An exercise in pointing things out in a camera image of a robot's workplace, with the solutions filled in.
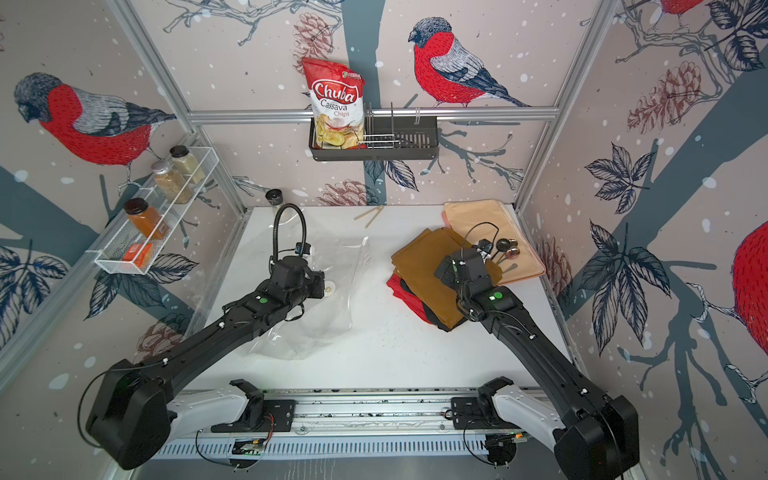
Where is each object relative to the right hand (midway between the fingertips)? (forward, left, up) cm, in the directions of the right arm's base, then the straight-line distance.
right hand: (449, 264), depth 81 cm
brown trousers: (+5, +9, -8) cm, 13 cm away
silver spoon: (+12, -25, -18) cm, 33 cm away
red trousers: (-5, +10, -15) cm, 19 cm away
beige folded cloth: (+35, -21, -19) cm, 46 cm away
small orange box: (-11, +72, +16) cm, 75 cm away
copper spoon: (+17, -25, -16) cm, 34 cm away
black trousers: (-9, +5, -14) cm, 17 cm away
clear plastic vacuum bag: (-9, +37, -18) cm, 42 cm away
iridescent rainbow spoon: (+22, -27, -17) cm, 39 cm away
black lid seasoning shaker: (+33, +62, -7) cm, 70 cm away
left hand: (-1, +35, -2) cm, 35 cm away
